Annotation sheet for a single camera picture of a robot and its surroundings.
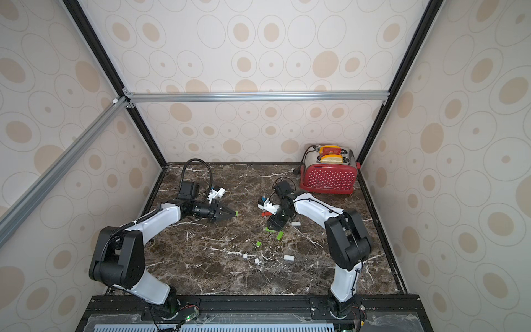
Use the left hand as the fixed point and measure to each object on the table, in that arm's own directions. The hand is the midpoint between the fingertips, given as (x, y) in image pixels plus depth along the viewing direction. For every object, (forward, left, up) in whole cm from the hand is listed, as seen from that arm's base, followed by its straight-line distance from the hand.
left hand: (235, 213), depth 79 cm
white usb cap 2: (-12, -8, -18) cm, 23 cm away
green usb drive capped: (0, -12, -12) cm, 17 cm away
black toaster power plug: (+36, -28, -15) cm, 48 cm away
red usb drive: (+11, -11, -18) cm, 24 cm away
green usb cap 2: (-4, -8, -18) cm, 20 cm away
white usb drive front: (-10, -21, -17) cm, 29 cm away
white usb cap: (-10, -3, -17) cm, 20 cm away
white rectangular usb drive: (+5, -25, -17) cm, 31 cm away
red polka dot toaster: (+24, -40, -1) cm, 47 cm away
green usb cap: (+1, 0, -2) cm, 3 cm away
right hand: (+3, -14, -13) cm, 20 cm away
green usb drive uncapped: (-1, -18, -17) cm, 25 cm away
